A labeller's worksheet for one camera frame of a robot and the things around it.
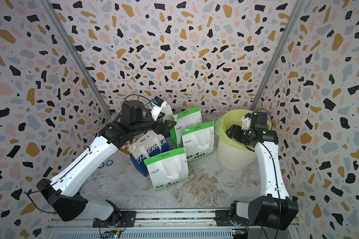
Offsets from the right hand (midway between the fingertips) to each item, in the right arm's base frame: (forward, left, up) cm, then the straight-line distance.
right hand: (231, 133), depth 77 cm
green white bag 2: (-1, +17, -6) cm, 18 cm away
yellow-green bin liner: (+13, -2, -2) cm, 13 cm away
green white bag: (+12, +25, -4) cm, 28 cm away
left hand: (-1, +30, +13) cm, 33 cm away
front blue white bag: (-5, +43, -5) cm, 43 cm away
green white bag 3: (-17, +32, -6) cm, 37 cm away
